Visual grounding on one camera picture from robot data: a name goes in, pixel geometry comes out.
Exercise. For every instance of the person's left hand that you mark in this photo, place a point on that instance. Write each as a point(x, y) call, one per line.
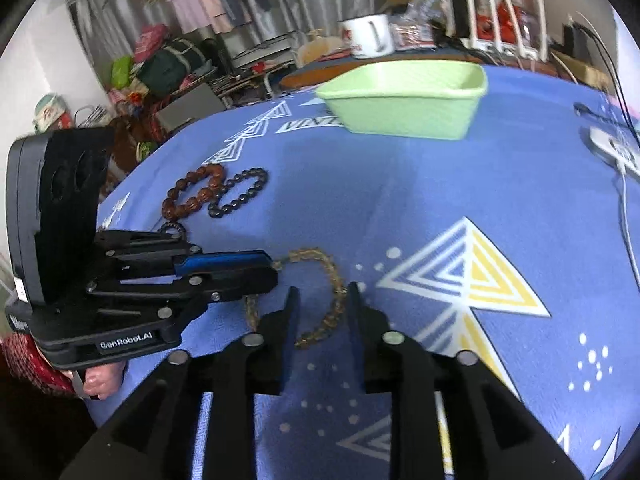
point(102, 382)

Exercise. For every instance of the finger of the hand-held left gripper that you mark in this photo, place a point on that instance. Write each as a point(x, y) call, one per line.
point(235, 284)
point(225, 262)

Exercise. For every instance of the green plastic bag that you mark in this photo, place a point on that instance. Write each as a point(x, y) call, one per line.
point(122, 71)

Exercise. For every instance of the clear plastic bag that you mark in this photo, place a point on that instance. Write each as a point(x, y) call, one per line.
point(425, 10)

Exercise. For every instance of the black power adapter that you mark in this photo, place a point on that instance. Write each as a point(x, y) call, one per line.
point(574, 39)

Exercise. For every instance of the red items behind router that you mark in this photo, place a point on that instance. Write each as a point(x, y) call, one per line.
point(500, 20)

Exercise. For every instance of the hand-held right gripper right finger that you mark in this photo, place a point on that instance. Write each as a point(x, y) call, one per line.
point(365, 340)

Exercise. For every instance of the beige plastic bag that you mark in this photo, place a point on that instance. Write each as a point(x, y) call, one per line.
point(320, 50)

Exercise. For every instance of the white square device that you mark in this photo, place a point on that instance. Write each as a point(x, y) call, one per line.
point(615, 152)

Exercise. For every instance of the white enamel mug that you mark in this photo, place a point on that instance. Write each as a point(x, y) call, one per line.
point(367, 35)

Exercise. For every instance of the green plastic basin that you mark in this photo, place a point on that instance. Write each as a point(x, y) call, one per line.
point(400, 110)

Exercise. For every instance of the beige power strip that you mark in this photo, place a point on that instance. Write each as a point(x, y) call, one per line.
point(582, 67)

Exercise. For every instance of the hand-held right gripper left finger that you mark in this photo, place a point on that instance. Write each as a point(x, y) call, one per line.
point(280, 350)

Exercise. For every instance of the grey box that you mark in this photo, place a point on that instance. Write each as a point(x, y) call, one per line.
point(190, 107)

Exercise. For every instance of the wooden desk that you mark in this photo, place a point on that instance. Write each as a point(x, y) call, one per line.
point(310, 72)

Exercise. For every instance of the person's left forearm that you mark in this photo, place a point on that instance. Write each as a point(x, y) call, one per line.
point(30, 370)

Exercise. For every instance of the pink bag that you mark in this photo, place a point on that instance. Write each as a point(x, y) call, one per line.
point(150, 42)

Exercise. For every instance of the snack packet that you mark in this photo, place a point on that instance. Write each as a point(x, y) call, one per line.
point(412, 36)

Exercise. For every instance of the white router with antennas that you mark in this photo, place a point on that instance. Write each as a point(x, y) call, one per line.
point(500, 45)

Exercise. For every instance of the green duffel bag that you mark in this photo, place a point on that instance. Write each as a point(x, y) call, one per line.
point(170, 67)

